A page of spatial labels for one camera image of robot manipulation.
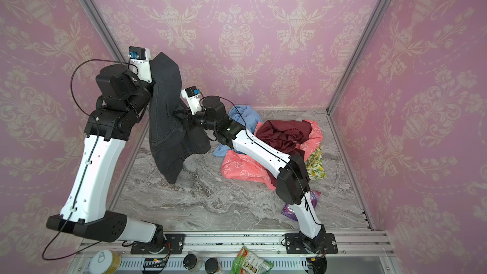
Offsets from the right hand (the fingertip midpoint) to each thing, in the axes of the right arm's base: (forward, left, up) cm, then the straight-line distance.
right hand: (175, 113), depth 70 cm
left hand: (+4, +1, +15) cm, 16 cm away
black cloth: (-10, +1, -4) cm, 11 cm away
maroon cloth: (+6, -45, -25) cm, 52 cm away
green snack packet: (-44, -24, -34) cm, 60 cm away
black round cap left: (-43, -5, -27) cm, 51 cm away
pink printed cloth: (-7, -24, -31) cm, 39 cm away
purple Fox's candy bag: (-26, -43, -36) cm, 62 cm away
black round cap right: (-45, -13, -27) cm, 54 cm away
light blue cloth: (+19, -26, -23) cm, 39 cm away
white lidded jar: (-42, +26, -31) cm, 58 cm away
